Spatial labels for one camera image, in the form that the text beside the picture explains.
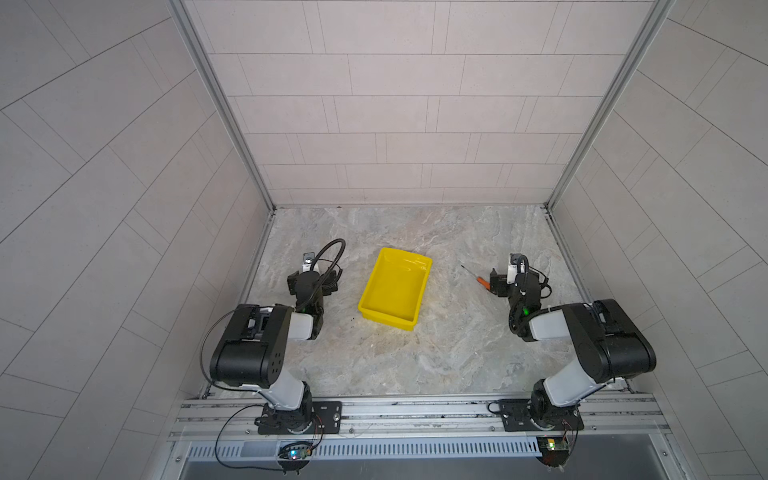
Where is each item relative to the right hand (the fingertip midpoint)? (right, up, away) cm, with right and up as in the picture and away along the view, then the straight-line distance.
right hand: (508, 266), depth 94 cm
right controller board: (+1, -39, -26) cm, 47 cm away
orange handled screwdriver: (-7, -5, -2) cm, 9 cm away
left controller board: (-58, -37, -30) cm, 74 cm away
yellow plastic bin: (-36, -7, -3) cm, 37 cm away
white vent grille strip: (-64, -39, -26) cm, 79 cm away
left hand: (-60, +1, -1) cm, 60 cm away
